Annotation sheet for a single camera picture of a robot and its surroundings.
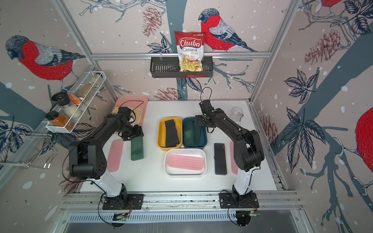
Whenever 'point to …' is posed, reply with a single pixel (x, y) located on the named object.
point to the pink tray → (140, 102)
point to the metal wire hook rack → (44, 156)
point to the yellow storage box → (161, 133)
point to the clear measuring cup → (236, 114)
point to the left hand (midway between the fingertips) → (141, 132)
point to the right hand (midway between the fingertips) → (201, 121)
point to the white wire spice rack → (95, 78)
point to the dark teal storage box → (188, 119)
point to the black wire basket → (169, 68)
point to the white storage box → (185, 162)
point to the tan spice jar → (84, 91)
